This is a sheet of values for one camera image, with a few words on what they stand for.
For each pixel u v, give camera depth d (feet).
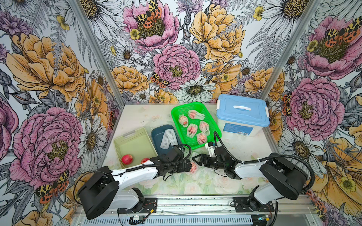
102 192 1.36
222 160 2.30
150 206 2.44
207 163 2.55
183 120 3.35
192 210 2.41
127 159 2.81
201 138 3.07
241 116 3.00
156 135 3.31
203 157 2.55
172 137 3.10
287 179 1.48
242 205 2.41
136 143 3.16
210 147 2.72
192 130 3.17
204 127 3.26
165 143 3.08
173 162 2.13
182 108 3.60
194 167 2.69
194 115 3.51
